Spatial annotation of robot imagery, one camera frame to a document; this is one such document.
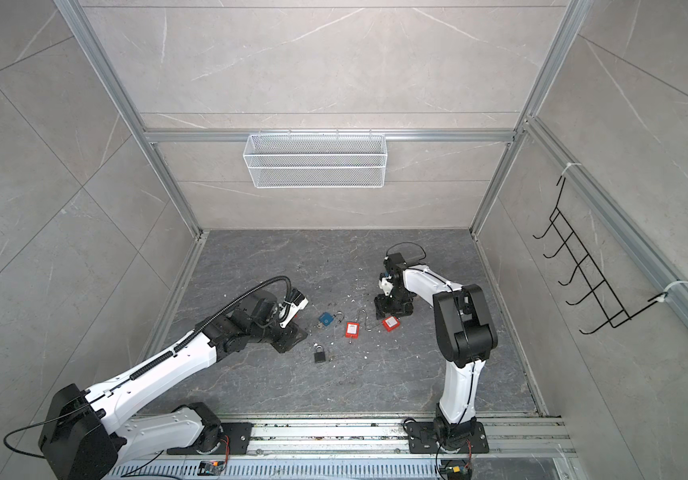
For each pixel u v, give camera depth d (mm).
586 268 690
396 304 834
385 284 921
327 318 951
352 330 904
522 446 734
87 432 378
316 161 1009
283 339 690
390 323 926
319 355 876
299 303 713
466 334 524
